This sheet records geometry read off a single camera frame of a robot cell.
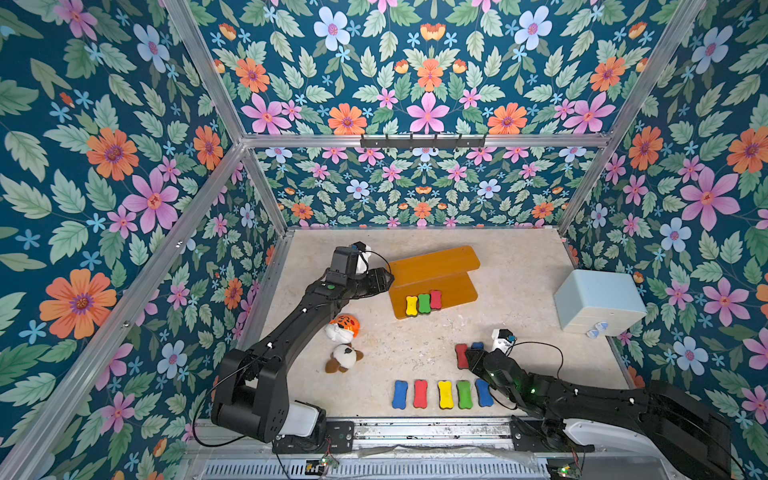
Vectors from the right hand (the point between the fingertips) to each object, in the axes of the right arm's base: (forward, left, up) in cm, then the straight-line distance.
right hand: (463, 354), depth 84 cm
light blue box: (+11, -34, +11) cm, 38 cm away
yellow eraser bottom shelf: (+16, +15, -1) cm, 22 cm away
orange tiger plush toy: (+6, +35, +3) cm, 36 cm away
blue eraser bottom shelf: (+4, -5, -3) cm, 7 cm away
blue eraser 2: (-11, -5, 0) cm, 12 cm away
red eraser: (+18, +7, 0) cm, 20 cm away
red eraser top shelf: (-11, +12, -3) cm, 16 cm away
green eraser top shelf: (-10, 0, -2) cm, 10 cm away
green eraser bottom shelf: (+17, +11, -1) cm, 20 cm away
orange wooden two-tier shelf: (+20, +8, +7) cm, 23 cm away
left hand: (+16, +22, +15) cm, 31 cm away
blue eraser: (-12, +18, -2) cm, 22 cm away
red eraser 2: (+2, 0, -2) cm, 3 cm away
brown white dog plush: (-2, +35, 0) cm, 35 cm away
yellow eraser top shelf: (-10, +5, -2) cm, 12 cm away
